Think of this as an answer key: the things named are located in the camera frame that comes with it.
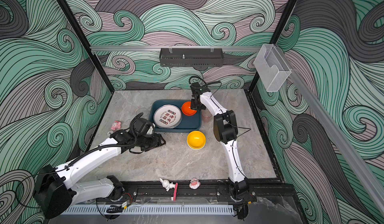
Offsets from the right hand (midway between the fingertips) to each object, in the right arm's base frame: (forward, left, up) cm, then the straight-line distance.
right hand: (196, 107), depth 102 cm
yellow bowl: (-23, +1, -3) cm, 23 cm away
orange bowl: (-2, +7, 0) cm, 7 cm away
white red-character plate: (-6, +20, -3) cm, 21 cm away
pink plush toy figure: (-14, +53, -1) cm, 55 cm away
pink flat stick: (-51, +11, 0) cm, 52 cm away
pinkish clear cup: (-5, -7, -3) cm, 9 cm away
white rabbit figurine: (-47, +16, -3) cm, 50 cm away
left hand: (-30, +19, +7) cm, 36 cm away
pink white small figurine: (-47, +2, -2) cm, 48 cm away
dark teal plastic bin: (-11, +6, -4) cm, 13 cm away
